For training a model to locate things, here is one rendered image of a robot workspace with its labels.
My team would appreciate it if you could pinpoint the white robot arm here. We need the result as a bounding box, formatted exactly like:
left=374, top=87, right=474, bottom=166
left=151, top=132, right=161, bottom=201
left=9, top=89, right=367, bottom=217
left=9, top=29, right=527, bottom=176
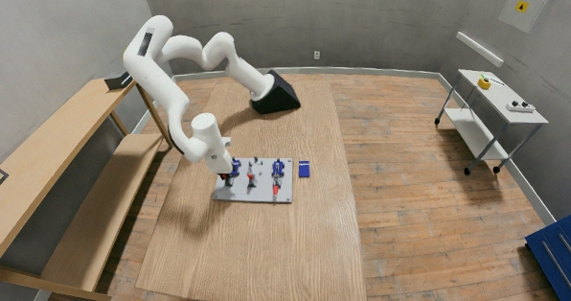
left=123, top=15, right=274, bottom=163

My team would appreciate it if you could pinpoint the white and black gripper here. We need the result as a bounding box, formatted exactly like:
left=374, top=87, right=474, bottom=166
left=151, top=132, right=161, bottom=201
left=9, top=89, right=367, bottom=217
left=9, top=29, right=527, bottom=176
left=204, top=150, right=237, bottom=181

